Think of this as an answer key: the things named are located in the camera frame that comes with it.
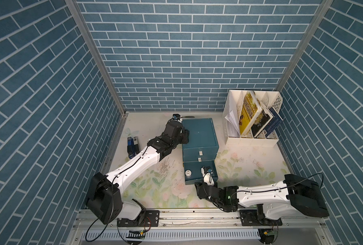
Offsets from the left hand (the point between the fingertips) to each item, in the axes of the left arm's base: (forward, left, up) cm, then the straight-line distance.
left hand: (190, 133), depth 81 cm
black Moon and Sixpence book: (+15, -46, -6) cm, 49 cm away
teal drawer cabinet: (-9, -6, -3) cm, 11 cm away
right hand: (-22, -4, -17) cm, 28 cm away
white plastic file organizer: (+30, -31, -3) cm, 44 cm away
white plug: (-14, +1, -18) cm, 23 cm away
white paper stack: (+8, -23, +4) cm, 24 cm away
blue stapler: (+2, +38, -19) cm, 42 cm away
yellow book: (+17, -38, +2) cm, 41 cm away
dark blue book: (+15, -55, -5) cm, 57 cm away
